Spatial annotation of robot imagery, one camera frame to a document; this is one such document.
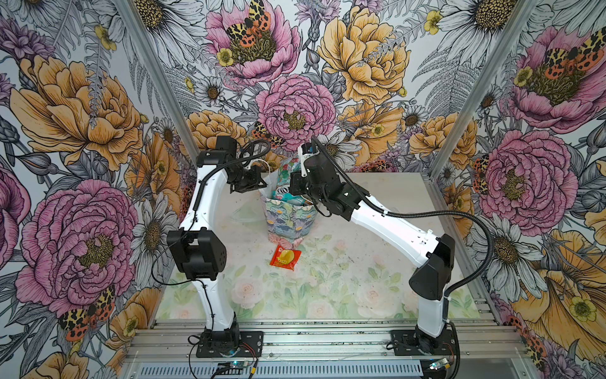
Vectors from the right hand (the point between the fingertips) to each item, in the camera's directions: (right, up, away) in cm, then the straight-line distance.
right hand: (290, 180), depth 76 cm
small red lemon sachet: (-3, -29, +16) cm, 33 cm away
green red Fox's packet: (-1, +5, +3) cm, 6 cm away
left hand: (-10, -3, +7) cm, 12 cm away
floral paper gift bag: (-2, -15, +8) cm, 17 cm away
